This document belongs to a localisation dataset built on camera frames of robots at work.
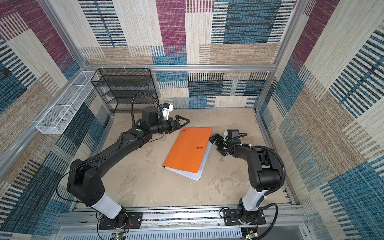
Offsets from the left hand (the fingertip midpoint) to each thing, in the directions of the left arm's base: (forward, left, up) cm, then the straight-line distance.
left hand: (186, 121), depth 76 cm
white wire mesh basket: (-2, +60, +5) cm, 61 cm away
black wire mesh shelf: (+41, +49, -8) cm, 64 cm away
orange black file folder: (-1, 0, -27) cm, 27 cm away
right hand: (+1, -15, -24) cm, 28 cm away
